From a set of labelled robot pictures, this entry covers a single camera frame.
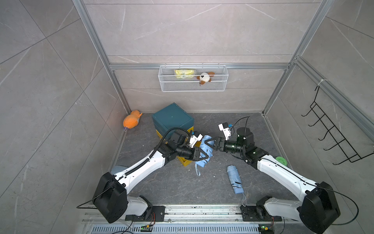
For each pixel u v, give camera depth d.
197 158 0.67
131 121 1.07
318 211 0.40
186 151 0.66
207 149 0.71
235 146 0.65
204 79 0.86
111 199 0.40
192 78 0.88
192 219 0.73
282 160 0.88
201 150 0.69
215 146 0.66
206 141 0.70
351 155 0.59
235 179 0.81
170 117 0.88
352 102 0.59
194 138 0.70
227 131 0.70
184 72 0.83
